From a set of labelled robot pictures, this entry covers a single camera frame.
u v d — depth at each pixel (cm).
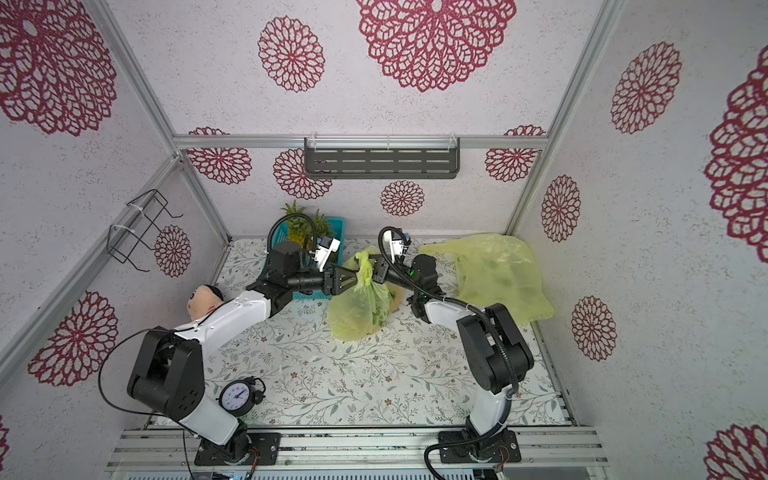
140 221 79
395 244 76
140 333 45
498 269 111
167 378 44
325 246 73
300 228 104
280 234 110
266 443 75
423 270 69
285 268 65
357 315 79
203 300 92
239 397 80
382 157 92
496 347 47
